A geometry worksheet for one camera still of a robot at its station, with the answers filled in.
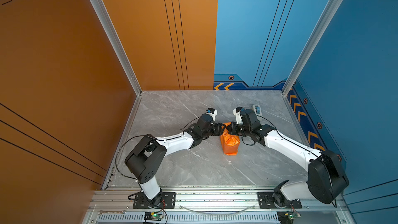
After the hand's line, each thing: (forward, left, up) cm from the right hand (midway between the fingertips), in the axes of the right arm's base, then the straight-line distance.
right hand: (225, 128), depth 85 cm
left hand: (+2, 0, -1) cm, 2 cm away
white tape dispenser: (+20, -24, -8) cm, 33 cm away
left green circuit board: (-38, +36, -14) cm, 54 cm away
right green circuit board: (-39, -25, -14) cm, 49 cm away
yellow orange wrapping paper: (-9, -2, 0) cm, 9 cm away
